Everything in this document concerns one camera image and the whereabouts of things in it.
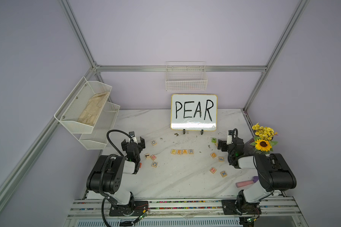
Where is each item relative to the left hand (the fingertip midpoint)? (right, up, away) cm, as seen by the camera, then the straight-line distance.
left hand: (133, 140), depth 94 cm
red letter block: (+6, -16, -3) cm, 17 cm away
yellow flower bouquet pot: (+74, +2, -23) cm, 77 cm away
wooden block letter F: (+58, -12, -3) cm, 60 cm away
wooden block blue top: (+14, -3, +5) cm, 15 cm away
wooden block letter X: (+58, -20, -8) cm, 62 cm away
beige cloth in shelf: (-19, +19, -14) cm, 31 cm away
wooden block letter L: (+10, -10, -1) cm, 14 cm away
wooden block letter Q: (+15, -15, -5) cm, 22 cm away
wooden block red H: (+52, -18, -8) cm, 56 cm away
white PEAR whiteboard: (+43, +20, +10) cm, 48 cm away
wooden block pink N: (+14, -11, -1) cm, 18 cm away
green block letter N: (+56, -1, +6) cm, 57 cm away
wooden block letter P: (+27, -8, +1) cm, 29 cm away
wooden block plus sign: (+56, -2, -4) cm, 56 cm away
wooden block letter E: (+31, -8, 0) cm, 32 cm away
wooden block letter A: (+35, -8, 0) cm, 36 cm away
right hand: (+62, 0, +3) cm, 62 cm away
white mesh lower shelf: (-20, +2, -5) cm, 21 cm away
